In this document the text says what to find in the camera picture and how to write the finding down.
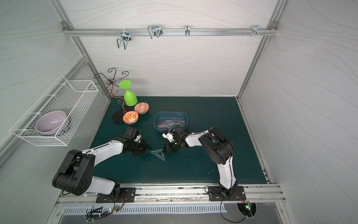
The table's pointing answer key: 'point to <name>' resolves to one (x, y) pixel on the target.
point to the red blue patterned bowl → (141, 108)
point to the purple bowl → (49, 123)
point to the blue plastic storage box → (160, 117)
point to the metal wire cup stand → (118, 115)
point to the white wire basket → (74, 97)
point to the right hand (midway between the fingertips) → (162, 151)
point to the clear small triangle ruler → (159, 153)
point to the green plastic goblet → (130, 99)
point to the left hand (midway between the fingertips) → (151, 149)
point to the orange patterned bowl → (130, 117)
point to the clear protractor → (168, 122)
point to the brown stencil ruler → (164, 126)
